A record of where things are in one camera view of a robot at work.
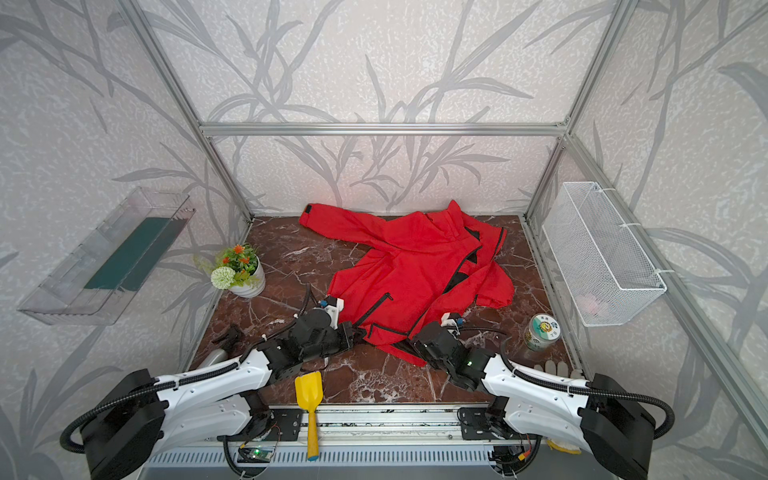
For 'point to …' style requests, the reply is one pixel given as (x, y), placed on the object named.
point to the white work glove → (549, 366)
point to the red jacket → (421, 269)
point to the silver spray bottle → (214, 357)
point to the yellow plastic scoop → (309, 390)
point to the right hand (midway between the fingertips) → (408, 326)
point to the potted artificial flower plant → (239, 270)
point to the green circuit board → (261, 454)
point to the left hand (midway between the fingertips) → (372, 326)
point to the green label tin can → (542, 330)
